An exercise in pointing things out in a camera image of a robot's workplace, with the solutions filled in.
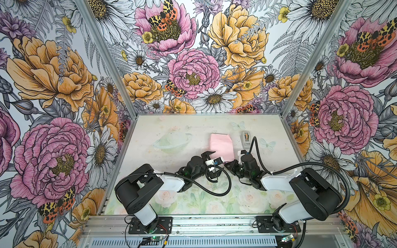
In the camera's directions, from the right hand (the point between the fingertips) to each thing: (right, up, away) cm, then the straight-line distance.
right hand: (224, 168), depth 89 cm
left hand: (-5, +5, -2) cm, 7 cm away
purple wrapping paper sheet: (-1, +13, +7) cm, 15 cm away
